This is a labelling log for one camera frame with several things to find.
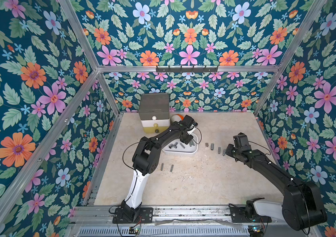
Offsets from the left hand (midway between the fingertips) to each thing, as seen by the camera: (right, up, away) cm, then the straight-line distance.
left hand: (189, 136), depth 98 cm
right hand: (+24, -7, -9) cm, 26 cm away
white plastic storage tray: (-7, -7, +2) cm, 11 cm away
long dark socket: (-11, -20, -8) cm, 24 cm away
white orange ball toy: (-9, +14, +12) cm, 20 cm away
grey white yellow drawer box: (-22, +16, -6) cm, 28 cm away
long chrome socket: (+16, -7, 0) cm, 17 cm away
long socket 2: (-17, -17, -6) cm, 25 cm away
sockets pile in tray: (+2, -5, +3) cm, 6 cm away
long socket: (+20, -9, 0) cm, 22 cm away
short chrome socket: (+12, -6, +1) cm, 14 cm away
